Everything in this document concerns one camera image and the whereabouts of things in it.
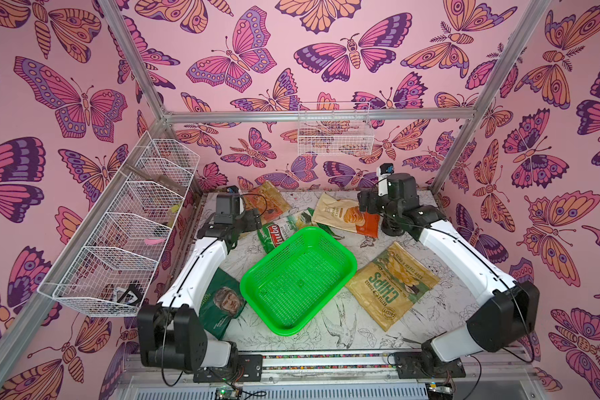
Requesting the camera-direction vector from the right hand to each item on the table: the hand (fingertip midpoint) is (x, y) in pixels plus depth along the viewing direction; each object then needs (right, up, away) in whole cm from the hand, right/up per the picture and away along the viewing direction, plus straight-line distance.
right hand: (366, 194), depth 81 cm
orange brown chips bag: (-38, -1, +36) cm, 52 cm away
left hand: (-37, -6, +5) cm, 38 cm away
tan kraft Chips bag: (+10, -32, +7) cm, 34 cm away
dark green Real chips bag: (-48, -37, +5) cm, 60 cm away
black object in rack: (-63, -27, -18) cm, 71 cm away
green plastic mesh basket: (-23, -31, +12) cm, 40 cm away
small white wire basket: (-8, +26, +14) cm, 31 cm away
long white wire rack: (-71, -21, -16) cm, 75 cm away
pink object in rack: (-64, -14, -9) cm, 66 cm away
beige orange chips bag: (-2, -7, +29) cm, 29 cm away
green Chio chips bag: (-33, -15, +22) cm, 42 cm away
